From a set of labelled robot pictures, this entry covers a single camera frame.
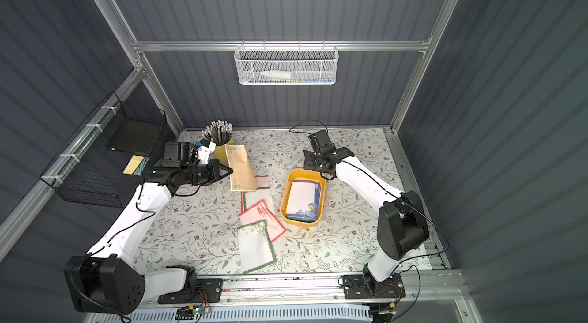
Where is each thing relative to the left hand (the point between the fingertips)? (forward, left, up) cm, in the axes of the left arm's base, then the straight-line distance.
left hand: (232, 170), depth 77 cm
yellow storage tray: (+12, -24, -21) cm, 34 cm away
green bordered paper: (-17, -7, -23) cm, 29 cm away
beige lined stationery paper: (+3, -2, -4) cm, 6 cm away
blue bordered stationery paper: (0, -25, -22) cm, 34 cm away
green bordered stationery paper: (+1, -4, -21) cm, 22 cm away
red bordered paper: (-5, -7, -22) cm, 24 cm away
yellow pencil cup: (+11, +7, -4) cm, 14 cm away
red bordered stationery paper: (+11, -6, -24) cm, 27 cm away
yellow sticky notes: (+1, +32, +3) cm, 32 cm away
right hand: (+8, -27, -6) cm, 29 cm away
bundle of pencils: (+24, +12, -6) cm, 27 cm away
